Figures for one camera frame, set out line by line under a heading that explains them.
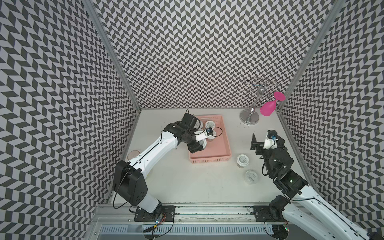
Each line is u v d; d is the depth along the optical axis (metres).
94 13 0.73
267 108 0.96
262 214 0.72
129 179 0.41
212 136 0.67
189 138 0.61
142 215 0.72
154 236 0.67
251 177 0.81
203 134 0.69
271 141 0.58
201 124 1.00
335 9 0.68
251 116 1.10
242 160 0.84
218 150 0.96
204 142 0.78
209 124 1.00
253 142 0.65
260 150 0.65
